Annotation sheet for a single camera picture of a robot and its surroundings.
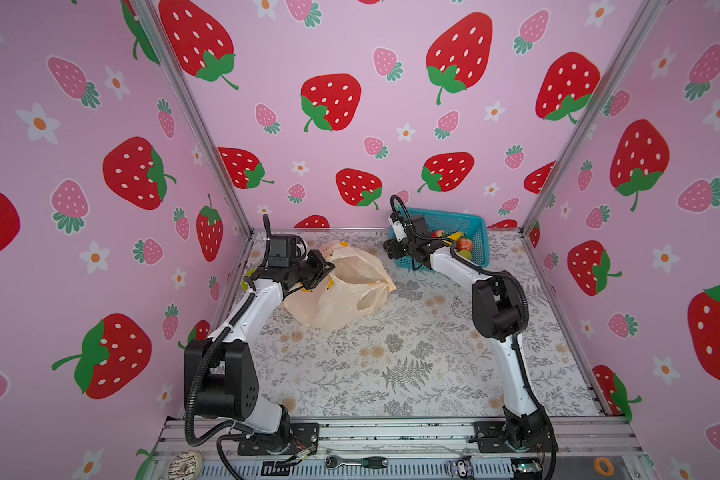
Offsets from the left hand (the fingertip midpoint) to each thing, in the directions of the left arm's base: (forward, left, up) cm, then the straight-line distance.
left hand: (336, 262), depth 85 cm
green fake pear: (+17, -45, -15) cm, 51 cm away
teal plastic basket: (+30, -48, -13) cm, 58 cm away
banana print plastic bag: (-8, -6, -2) cm, 10 cm away
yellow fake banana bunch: (+25, -43, -15) cm, 52 cm away
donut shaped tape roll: (-47, +33, -18) cm, 60 cm away
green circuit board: (-46, -49, -22) cm, 70 cm away
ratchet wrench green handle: (-46, -11, -20) cm, 51 cm away
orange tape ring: (-46, -68, -20) cm, 84 cm away
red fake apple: (+23, -46, -16) cm, 54 cm away
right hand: (+18, -17, -9) cm, 26 cm away
